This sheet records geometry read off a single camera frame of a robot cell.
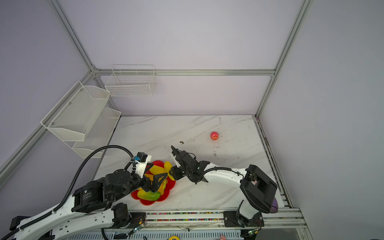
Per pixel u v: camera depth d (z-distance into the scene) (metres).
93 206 0.44
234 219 0.73
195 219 0.75
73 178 0.46
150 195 0.75
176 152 0.73
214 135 1.04
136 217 0.73
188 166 0.63
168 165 0.81
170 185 0.79
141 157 0.53
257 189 0.43
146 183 0.54
